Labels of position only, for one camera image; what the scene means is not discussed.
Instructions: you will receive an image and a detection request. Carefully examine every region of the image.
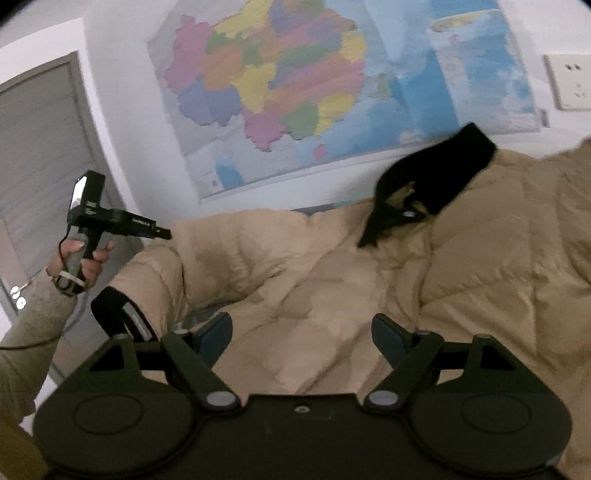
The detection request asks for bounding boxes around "tan puffer down jacket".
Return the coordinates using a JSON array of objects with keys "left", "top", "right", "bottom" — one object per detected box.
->
[{"left": 91, "top": 141, "right": 590, "bottom": 479}]

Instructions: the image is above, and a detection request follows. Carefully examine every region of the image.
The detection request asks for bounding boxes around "grey door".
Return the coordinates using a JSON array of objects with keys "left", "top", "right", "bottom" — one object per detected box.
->
[{"left": 0, "top": 51, "right": 144, "bottom": 384}]

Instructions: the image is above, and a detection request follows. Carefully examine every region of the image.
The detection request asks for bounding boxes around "person's left hand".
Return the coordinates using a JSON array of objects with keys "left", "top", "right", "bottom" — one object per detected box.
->
[{"left": 45, "top": 239, "right": 114, "bottom": 291}]

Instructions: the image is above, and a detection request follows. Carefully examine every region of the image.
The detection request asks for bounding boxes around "colourful wall map poster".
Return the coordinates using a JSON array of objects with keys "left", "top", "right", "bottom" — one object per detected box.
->
[{"left": 147, "top": 1, "right": 539, "bottom": 198}]

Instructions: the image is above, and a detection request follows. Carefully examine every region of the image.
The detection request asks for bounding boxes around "white wall socket panel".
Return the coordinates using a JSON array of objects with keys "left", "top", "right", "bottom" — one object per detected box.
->
[{"left": 544, "top": 53, "right": 591, "bottom": 111}]

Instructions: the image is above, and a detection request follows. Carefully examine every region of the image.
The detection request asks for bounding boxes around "grey sleeved left forearm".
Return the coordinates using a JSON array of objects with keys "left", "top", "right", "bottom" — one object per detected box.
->
[{"left": 1, "top": 271, "right": 77, "bottom": 425}]

